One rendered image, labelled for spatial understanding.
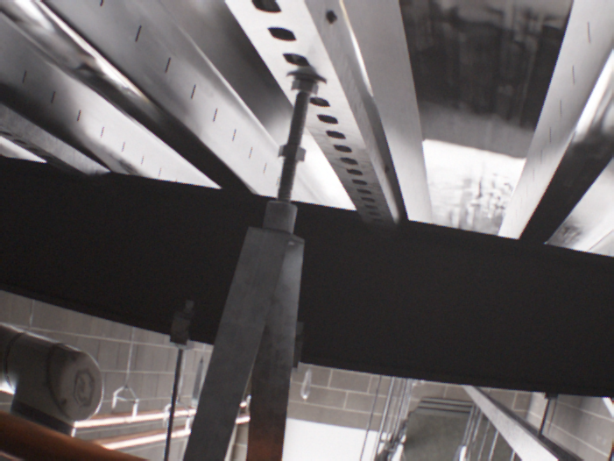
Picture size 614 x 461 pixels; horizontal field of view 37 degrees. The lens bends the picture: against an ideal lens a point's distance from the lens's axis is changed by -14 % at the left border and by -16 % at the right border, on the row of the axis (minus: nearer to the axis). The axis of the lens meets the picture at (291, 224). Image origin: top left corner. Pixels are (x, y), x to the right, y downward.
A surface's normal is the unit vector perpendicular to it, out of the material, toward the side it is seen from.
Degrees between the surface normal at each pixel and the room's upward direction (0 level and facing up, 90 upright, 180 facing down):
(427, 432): 90
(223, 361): 74
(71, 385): 87
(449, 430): 90
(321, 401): 90
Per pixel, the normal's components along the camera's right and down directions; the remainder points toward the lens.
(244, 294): -0.24, -0.43
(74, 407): 0.84, 0.07
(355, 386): -0.15, -0.14
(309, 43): -0.18, 0.98
